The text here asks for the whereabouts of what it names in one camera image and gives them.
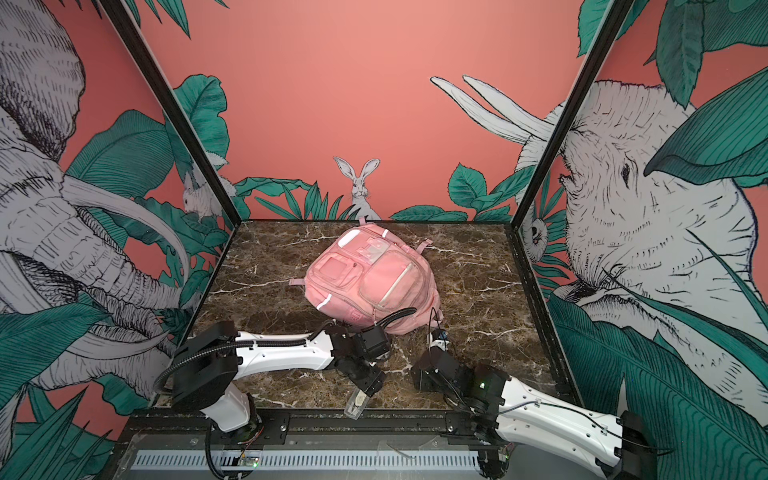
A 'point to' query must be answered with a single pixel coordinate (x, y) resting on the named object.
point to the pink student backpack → (370, 275)
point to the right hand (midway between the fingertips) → (413, 372)
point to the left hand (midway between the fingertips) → (375, 380)
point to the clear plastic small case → (356, 403)
